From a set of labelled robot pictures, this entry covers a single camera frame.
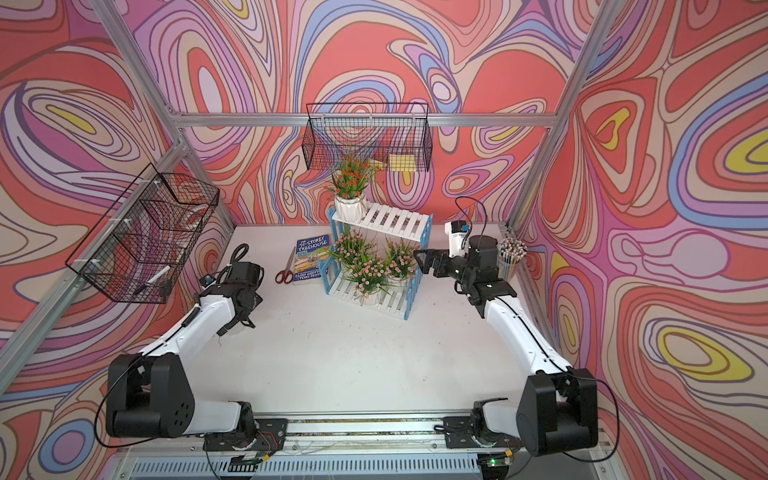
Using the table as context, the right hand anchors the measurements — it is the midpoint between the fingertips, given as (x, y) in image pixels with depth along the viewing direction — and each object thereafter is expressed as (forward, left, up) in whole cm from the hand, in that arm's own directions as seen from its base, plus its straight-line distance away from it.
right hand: (427, 259), depth 81 cm
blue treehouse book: (+19, +40, -19) cm, 48 cm away
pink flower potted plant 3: (-1, +18, -6) cm, 19 cm away
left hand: (-6, +55, -12) cm, 57 cm away
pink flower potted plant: (+9, +22, -5) cm, 24 cm away
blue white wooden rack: (+11, +12, +5) cm, 17 cm away
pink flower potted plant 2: (+1, +10, -6) cm, 11 cm away
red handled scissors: (+11, +47, -21) cm, 53 cm away
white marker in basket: (-7, +70, +5) cm, 71 cm away
